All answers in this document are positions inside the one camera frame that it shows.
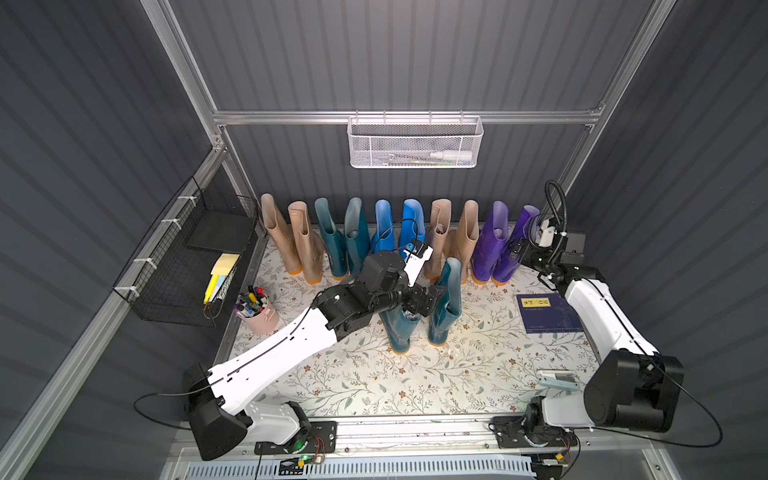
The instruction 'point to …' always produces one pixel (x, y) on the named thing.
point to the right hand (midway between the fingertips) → (530, 248)
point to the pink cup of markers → (256, 310)
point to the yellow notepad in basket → (219, 274)
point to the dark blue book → (547, 313)
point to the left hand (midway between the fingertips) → (436, 287)
